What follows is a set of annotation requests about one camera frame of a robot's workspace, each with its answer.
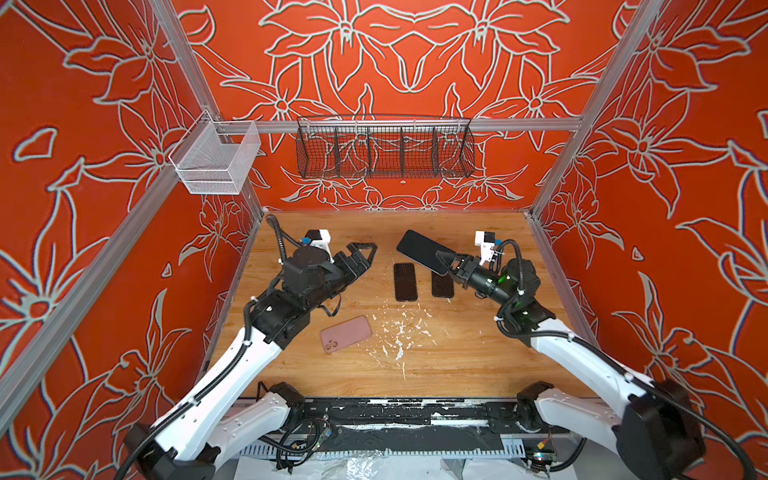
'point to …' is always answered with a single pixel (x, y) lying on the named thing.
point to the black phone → (405, 282)
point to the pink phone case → (344, 334)
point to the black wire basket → (384, 148)
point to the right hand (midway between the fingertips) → (433, 257)
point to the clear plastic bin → (215, 157)
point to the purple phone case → (423, 251)
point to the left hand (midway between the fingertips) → (369, 253)
